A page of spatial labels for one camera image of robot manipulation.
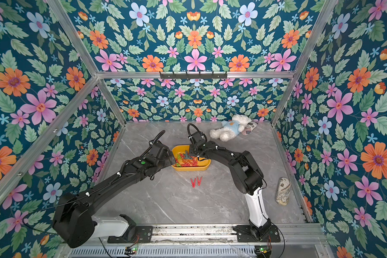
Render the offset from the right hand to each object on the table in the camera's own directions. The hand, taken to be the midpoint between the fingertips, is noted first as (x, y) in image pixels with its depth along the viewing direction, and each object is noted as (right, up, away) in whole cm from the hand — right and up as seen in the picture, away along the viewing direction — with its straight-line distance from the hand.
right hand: (193, 150), depth 97 cm
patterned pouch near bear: (+41, +16, +17) cm, 47 cm away
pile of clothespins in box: (-5, -6, 0) cm, 8 cm away
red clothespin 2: (+4, -18, -7) cm, 19 cm away
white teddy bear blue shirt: (+25, +14, +9) cm, 30 cm away
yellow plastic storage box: (+6, -9, -2) cm, 11 cm away
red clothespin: (+1, -18, -7) cm, 20 cm away
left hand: (-11, -3, -13) cm, 17 cm away
